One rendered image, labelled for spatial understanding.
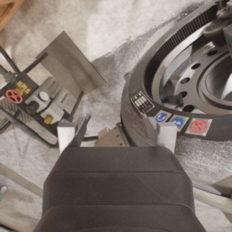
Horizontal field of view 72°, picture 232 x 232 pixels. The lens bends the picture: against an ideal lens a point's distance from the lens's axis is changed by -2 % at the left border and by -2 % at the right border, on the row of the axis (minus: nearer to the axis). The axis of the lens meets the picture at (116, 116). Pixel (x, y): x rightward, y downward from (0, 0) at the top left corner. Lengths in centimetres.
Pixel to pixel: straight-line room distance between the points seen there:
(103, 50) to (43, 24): 39
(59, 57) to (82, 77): 20
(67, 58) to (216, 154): 108
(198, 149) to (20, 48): 125
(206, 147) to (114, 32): 92
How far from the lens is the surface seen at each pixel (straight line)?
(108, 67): 116
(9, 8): 114
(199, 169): 27
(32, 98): 85
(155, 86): 56
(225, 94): 73
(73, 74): 124
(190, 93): 57
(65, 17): 113
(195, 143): 27
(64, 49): 118
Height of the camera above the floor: 104
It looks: 49 degrees down
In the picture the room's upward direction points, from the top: 171 degrees counter-clockwise
